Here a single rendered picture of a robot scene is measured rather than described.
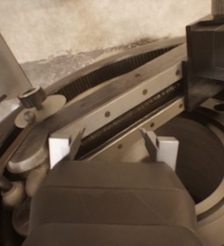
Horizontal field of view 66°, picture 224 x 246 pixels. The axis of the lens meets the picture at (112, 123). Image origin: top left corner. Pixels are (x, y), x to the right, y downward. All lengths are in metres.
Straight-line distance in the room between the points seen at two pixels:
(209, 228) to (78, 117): 0.23
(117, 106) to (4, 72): 0.94
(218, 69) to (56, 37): 0.76
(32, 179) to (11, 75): 0.91
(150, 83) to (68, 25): 0.67
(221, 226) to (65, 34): 0.87
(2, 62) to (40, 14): 0.35
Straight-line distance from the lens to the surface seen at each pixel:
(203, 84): 0.40
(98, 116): 0.27
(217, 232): 0.29
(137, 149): 0.52
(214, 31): 0.32
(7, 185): 0.29
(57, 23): 0.93
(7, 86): 1.20
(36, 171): 0.29
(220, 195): 0.32
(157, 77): 0.32
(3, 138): 0.39
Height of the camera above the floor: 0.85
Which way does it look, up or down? 51 degrees down
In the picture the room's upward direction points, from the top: 168 degrees counter-clockwise
